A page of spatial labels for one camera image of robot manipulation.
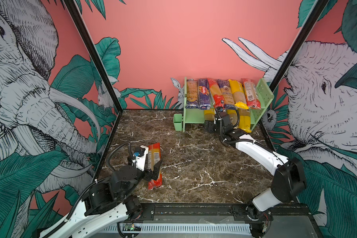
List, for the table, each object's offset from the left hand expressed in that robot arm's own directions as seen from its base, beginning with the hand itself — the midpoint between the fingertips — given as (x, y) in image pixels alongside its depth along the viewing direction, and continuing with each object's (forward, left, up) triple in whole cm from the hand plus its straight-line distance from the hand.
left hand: (153, 156), depth 64 cm
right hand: (+25, -30, -6) cm, 39 cm away
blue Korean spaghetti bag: (+40, -42, +2) cm, 58 cm away
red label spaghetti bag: (+33, -56, +3) cm, 65 cm away
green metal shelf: (+38, -21, -16) cm, 47 cm away
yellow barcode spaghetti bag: (+31, -55, -13) cm, 65 cm away
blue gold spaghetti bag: (+36, -20, +2) cm, 42 cm away
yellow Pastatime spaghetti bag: (+42, -50, +2) cm, 65 cm away
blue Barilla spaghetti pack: (+34, -27, +4) cm, 44 cm away
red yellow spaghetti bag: (+12, +4, -25) cm, 28 cm away
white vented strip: (-25, -14, -27) cm, 39 cm away
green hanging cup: (+41, -11, -24) cm, 49 cm away
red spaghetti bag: (+44, -35, +3) cm, 56 cm away
